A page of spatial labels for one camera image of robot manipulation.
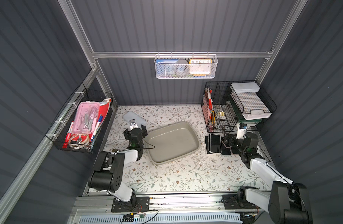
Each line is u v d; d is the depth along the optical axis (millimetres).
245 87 1027
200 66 883
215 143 940
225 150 958
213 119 1092
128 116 1118
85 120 708
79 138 668
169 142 994
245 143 693
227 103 1146
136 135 706
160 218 739
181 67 908
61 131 628
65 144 623
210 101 1118
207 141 963
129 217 722
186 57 889
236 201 729
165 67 842
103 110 766
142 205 736
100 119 721
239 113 943
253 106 934
